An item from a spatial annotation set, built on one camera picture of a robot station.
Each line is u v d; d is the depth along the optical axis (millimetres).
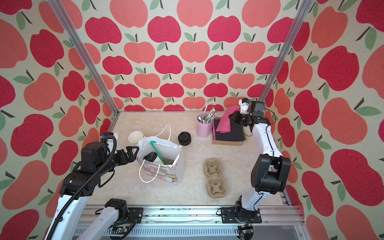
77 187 424
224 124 869
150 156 789
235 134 1008
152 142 765
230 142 1018
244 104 784
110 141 592
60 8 702
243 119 735
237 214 681
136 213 750
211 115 909
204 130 1025
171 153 849
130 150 611
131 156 605
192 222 734
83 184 423
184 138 1010
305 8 694
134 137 898
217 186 804
